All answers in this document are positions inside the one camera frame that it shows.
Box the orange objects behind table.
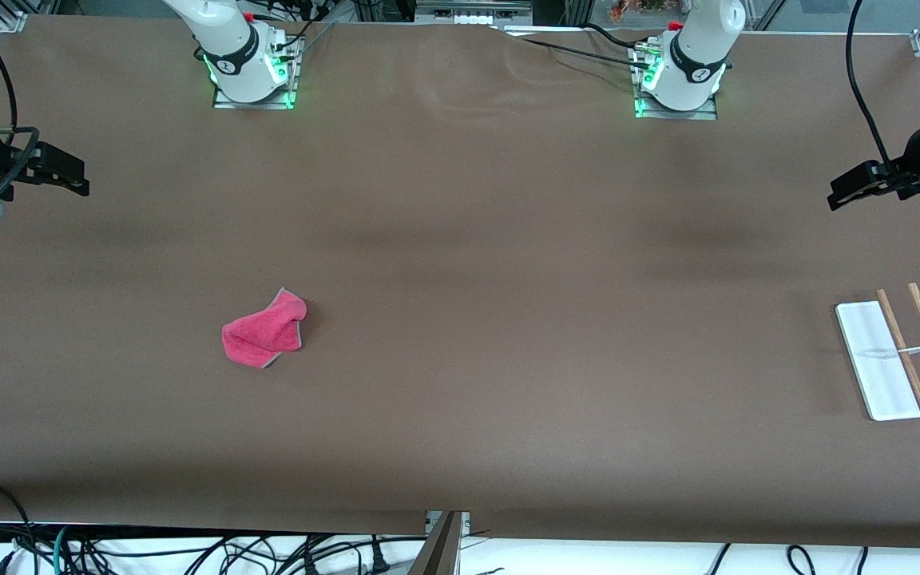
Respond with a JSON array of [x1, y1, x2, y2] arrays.
[[608, 0, 684, 21]]

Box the aluminium frame post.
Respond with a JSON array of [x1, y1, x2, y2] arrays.
[[408, 511, 469, 575]]

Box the grey box with white sockets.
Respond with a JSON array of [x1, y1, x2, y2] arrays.
[[416, 0, 533, 25]]

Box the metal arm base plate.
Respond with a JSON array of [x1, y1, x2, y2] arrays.
[[632, 44, 719, 121], [212, 36, 299, 110]]

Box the brown table cover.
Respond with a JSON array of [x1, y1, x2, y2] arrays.
[[0, 14, 920, 552]]

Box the white rack base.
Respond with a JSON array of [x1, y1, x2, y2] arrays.
[[835, 301, 920, 422]]

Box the black floor cable bundle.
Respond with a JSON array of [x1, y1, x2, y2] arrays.
[[69, 531, 429, 575]]

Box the pink towel with grey back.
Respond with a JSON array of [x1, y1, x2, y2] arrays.
[[222, 287, 307, 369]]

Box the black cable on table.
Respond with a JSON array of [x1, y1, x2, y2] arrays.
[[500, 24, 656, 69]]

